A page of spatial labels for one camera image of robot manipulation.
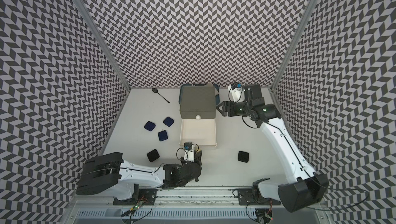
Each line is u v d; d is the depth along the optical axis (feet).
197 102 2.99
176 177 1.93
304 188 1.20
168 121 3.27
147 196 2.37
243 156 2.82
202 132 2.81
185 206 2.38
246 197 2.41
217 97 3.59
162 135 3.08
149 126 3.16
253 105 1.75
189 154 2.19
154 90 3.87
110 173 1.60
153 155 2.82
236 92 2.13
